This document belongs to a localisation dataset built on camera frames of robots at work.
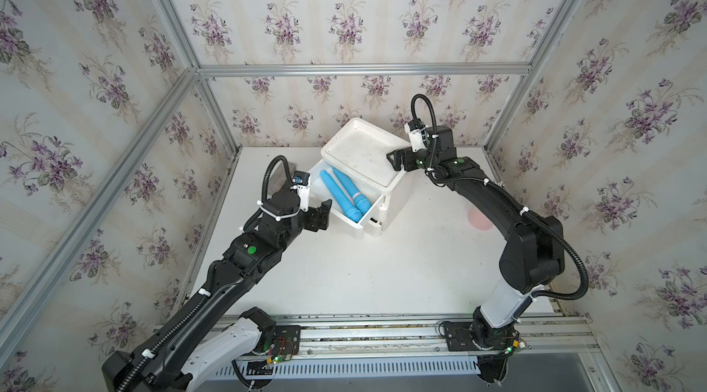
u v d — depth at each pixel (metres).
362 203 0.80
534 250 0.45
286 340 0.72
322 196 0.86
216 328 0.45
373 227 0.89
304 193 0.62
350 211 0.77
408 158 0.76
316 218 0.63
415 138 0.77
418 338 0.75
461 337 0.73
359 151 0.88
